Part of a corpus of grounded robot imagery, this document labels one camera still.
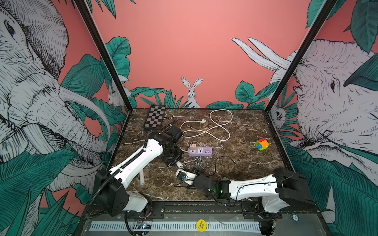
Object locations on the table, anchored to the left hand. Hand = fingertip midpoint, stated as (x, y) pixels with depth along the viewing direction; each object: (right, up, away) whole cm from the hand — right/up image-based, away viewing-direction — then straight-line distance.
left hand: (183, 159), depth 77 cm
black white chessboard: (-24, +22, +32) cm, 45 cm away
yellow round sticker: (+9, -30, -7) cm, 32 cm away
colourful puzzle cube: (+51, +5, +18) cm, 54 cm away
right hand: (0, -3, -3) cm, 4 cm away
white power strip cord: (+14, +21, +34) cm, 43 cm away
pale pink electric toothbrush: (-25, -12, +7) cm, 28 cm away
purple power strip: (+14, +1, +16) cm, 21 cm away
